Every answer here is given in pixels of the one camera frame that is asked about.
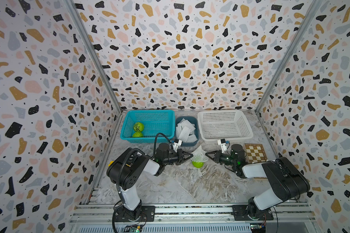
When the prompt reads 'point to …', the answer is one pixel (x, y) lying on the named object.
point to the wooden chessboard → (255, 153)
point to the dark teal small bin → (194, 120)
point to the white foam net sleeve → (199, 155)
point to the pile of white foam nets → (184, 131)
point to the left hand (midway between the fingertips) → (194, 156)
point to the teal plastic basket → (155, 121)
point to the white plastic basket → (229, 124)
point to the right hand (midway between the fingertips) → (207, 155)
